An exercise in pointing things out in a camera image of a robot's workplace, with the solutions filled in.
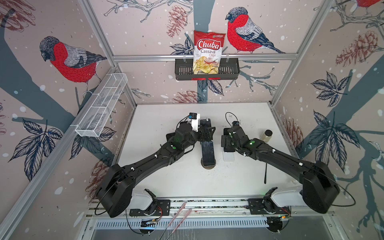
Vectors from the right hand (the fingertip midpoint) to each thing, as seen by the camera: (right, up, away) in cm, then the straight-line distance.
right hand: (227, 138), depth 87 cm
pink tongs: (-29, -36, -17) cm, 49 cm away
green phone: (-12, -8, -4) cm, 15 cm away
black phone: (-13, +8, +2) cm, 16 cm away
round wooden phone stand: (-12, -18, 0) cm, 21 cm away
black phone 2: (-3, -1, -9) cm, 9 cm away
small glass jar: (+26, 0, +5) cm, 26 cm away
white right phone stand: (+1, -12, +2) cm, 12 cm away
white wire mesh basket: (-70, +12, -15) cm, 72 cm away
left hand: (-11, +8, -11) cm, 18 cm away
